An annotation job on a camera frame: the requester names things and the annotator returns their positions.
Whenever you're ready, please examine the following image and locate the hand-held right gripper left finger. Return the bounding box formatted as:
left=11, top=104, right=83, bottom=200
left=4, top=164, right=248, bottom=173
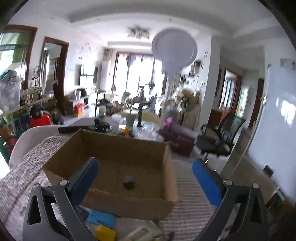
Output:
left=22, top=157, right=100, bottom=241

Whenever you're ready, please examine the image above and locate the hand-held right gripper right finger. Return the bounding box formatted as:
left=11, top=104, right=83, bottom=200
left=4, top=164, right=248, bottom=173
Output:
left=192, top=158, right=270, bottom=241

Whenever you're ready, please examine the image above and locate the small dark round object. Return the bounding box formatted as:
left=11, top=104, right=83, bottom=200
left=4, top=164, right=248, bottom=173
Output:
left=122, top=175, right=136, bottom=191

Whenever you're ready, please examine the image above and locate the yellow plastic item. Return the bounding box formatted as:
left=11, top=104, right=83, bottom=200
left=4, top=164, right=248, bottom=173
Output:
left=95, top=225, right=117, bottom=241

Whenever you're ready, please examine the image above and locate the brown cardboard box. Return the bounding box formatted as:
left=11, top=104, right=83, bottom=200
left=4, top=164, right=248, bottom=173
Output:
left=43, top=128, right=179, bottom=220

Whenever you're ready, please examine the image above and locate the green and white snack packet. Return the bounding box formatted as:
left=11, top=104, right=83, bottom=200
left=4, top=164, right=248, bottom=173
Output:
left=126, top=220, right=163, bottom=241

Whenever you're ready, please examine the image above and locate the checkered quilted mattress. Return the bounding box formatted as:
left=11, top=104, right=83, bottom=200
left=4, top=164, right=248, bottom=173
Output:
left=0, top=136, right=232, bottom=241

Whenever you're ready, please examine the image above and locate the grey metal panel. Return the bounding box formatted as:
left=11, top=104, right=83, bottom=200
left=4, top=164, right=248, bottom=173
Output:
left=220, top=130, right=252, bottom=176

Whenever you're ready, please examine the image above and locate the blue plug adapter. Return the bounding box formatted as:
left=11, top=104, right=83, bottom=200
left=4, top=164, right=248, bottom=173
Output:
left=87, top=209, right=116, bottom=229

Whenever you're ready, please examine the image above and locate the black mesh office chair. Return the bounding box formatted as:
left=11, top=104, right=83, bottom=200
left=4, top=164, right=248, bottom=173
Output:
left=199, top=117, right=247, bottom=158

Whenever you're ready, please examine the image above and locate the maroon storage box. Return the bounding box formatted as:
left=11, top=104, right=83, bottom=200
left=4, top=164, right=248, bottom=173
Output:
left=158, top=124, right=196, bottom=158

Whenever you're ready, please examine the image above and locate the black remote control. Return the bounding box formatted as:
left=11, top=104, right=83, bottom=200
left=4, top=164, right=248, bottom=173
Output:
left=58, top=126, right=97, bottom=134

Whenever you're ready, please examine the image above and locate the white plastic chair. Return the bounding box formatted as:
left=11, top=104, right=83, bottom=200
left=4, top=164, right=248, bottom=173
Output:
left=9, top=125, right=81, bottom=167

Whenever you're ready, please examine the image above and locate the orange gift bag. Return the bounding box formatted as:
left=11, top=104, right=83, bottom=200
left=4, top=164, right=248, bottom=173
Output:
left=73, top=103, right=85, bottom=117

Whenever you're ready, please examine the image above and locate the green cup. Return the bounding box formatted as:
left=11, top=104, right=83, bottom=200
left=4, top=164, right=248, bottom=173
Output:
left=125, top=113, right=136, bottom=128

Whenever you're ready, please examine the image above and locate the red and black toy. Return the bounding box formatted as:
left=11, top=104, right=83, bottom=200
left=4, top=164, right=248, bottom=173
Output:
left=29, top=104, right=51, bottom=128

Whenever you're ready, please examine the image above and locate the standing fan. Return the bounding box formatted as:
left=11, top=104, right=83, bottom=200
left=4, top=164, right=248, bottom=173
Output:
left=180, top=89, right=199, bottom=116

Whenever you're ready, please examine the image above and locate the brown framed glass door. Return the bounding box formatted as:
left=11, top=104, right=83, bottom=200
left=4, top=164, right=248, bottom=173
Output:
left=218, top=68, right=242, bottom=121

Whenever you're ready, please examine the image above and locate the black tripod stand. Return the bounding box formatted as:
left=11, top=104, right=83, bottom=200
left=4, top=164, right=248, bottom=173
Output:
left=134, top=85, right=151, bottom=128

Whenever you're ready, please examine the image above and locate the whiteboard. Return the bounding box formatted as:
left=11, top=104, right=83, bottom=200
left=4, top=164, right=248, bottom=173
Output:
left=245, top=58, right=296, bottom=202

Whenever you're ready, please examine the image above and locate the clear plastic bag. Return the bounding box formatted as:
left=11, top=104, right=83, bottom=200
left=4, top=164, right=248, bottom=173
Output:
left=0, top=70, right=22, bottom=109

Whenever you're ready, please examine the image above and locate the ceiling chandelier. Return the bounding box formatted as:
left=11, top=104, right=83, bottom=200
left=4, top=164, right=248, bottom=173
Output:
left=127, top=27, right=151, bottom=39

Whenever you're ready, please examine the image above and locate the wall-mounted television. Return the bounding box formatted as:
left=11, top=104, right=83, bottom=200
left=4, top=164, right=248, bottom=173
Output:
left=79, top=64, right=99, bottom=85

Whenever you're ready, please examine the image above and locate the brown wooden door frame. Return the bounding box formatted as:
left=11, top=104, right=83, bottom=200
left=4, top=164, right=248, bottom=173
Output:
left=39, top=37, right=70, bottom=116
left=0, top=25, right=37, bottom=91

